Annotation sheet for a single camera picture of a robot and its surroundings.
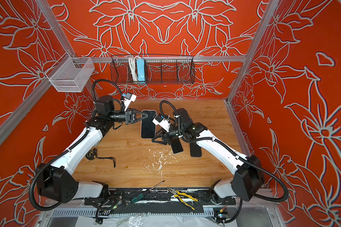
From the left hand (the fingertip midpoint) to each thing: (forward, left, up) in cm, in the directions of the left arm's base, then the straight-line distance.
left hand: (146, 116), depth 67 cm
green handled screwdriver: (-27, +1, -32) cm, 42 cm away
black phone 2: (+2, -16, -33) cm, 36 cm away
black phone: (-4, -1, -4) cm, 6 cm away
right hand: (-6, -4, -8) cm, 11 cm away
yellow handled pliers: (-26, -17, -33) cm, 45 cm away
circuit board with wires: (-34, -39, -33) cm, 61 cm away
